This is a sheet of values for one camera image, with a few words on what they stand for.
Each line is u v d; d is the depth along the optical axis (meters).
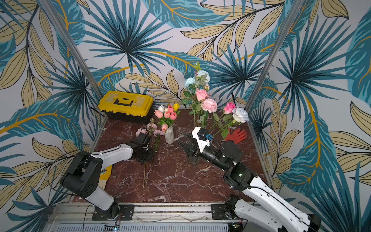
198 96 0.68
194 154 0.49
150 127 1.03
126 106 0.98
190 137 0.57
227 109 0.63
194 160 0.87
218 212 0.73
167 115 0.75
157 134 1.00
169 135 0.90
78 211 0.75
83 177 0.45
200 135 0.46
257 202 0.46
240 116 0.59
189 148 0.50
